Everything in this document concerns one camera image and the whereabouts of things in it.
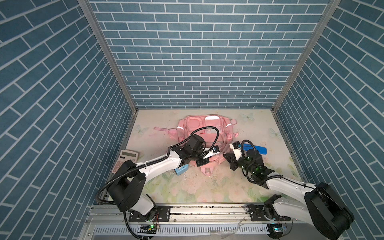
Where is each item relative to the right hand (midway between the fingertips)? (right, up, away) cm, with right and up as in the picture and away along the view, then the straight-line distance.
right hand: (224, 153), depth 84 cm
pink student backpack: (-7, +14, -17) cm, 23 cm away
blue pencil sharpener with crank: (-24, -9, -2) cm, 26 cm away
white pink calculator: (-60, -3, +7) cm, 61 cm away
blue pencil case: (+28, -1, +16) cm, 32 cm away
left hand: (-8, -1, 0) cm, 8 cm away
